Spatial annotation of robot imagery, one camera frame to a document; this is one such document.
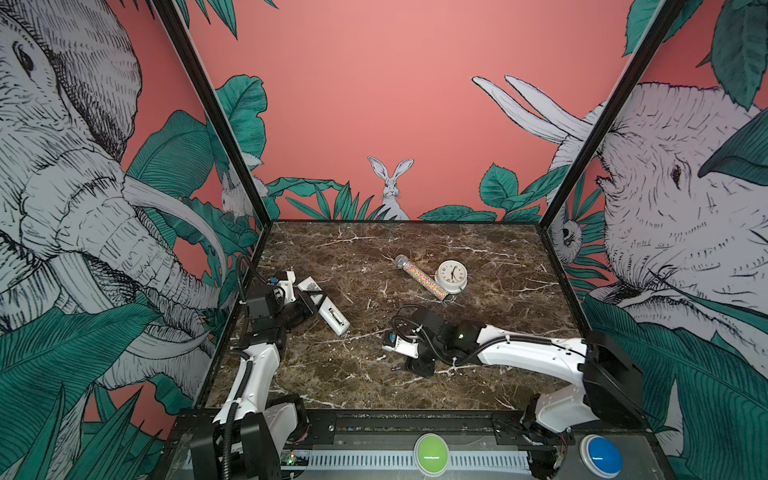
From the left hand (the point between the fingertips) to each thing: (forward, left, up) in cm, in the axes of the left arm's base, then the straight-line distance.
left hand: (324, 290), depth 81 cm
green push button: (-38, -27, -14) cm, 48 cm away
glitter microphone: (+12, -29, -13) cm, 34 cm away
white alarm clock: (+12, -40, -12) cm, 44 cm away
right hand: (-16, -21, -8) cm, 27 cm away
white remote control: (-5, -1, -3) cm, 6 cm away
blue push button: (-40, -67, -15) cm, 80 cm away
